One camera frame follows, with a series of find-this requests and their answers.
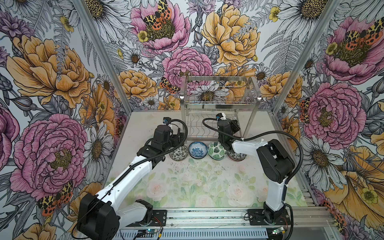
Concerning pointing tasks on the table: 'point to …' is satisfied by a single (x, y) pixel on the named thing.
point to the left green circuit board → (147, 233)
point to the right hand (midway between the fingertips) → (238, 123)
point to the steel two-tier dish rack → (210, 104)
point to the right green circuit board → (277, 230)
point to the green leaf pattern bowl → (217, 151)
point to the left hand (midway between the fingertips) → (174, 138)
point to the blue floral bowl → (198, 150)
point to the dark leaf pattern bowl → (235, 156)
